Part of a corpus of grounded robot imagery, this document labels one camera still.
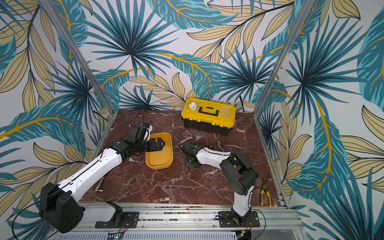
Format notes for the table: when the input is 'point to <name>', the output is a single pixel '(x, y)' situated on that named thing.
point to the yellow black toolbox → (208, 116)
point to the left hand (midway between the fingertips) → (157, 146)
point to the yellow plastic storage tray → (155, 160)
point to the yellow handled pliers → (264, 189)
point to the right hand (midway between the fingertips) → (192, 162)
